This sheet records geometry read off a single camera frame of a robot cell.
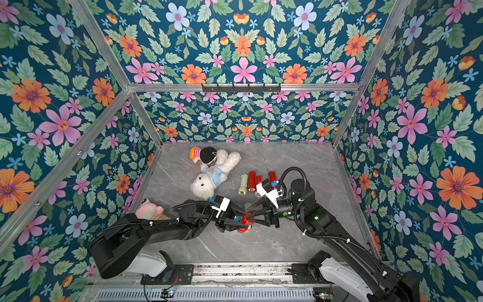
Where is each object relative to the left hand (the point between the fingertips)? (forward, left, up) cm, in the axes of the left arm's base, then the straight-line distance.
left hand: (247, 223), depth 61 cm
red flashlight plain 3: (-1, +1, +3) cm, 3 cm away
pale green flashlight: (+26, +2, -22) cm, 34 cm away
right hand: (+3, -2, +3) cm, 4 cm away
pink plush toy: (+16, +45, -18) cm, 51 cm away
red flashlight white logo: (+31, -7, -23) cm, 39 cm away
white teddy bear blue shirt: (+27, +21, -17) cm, 39 cm away
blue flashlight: (+2, +4, -2) cm, 5 cm away
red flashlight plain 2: (+34, -14, -23) cm, 43 cm away
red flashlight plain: (+31, -3, -24) cm, 39 cm away
